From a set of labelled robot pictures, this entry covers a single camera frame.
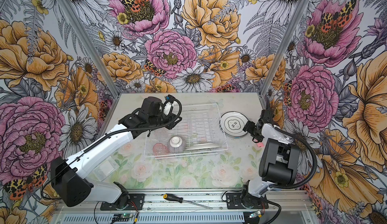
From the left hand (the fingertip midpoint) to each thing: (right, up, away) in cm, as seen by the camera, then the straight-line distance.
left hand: (177, 122), depth 77 cm
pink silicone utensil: (+49, -16, +17) cm, 54 cm away
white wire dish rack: (+12, -7, +22) cm, 26 cm away
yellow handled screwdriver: (+2, -37, -3) cm, 38 cm away
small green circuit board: (-25, -43, -6) cm, 50 cm away
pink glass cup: (-10, -15, +3) cm, 18 cm away
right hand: (+41, -9, +15) cm, 44 cm away
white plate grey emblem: (+33, -4, +25) cm, 42 cm away
